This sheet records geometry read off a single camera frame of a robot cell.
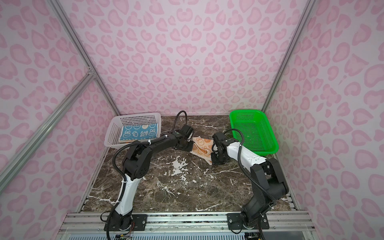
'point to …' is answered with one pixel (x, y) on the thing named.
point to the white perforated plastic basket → (116, 123)
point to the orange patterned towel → (202, 148)
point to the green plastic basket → (258, 135)
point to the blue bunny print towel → (140, 132)
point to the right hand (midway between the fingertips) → (216, 161)
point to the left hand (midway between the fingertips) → (191, 146)
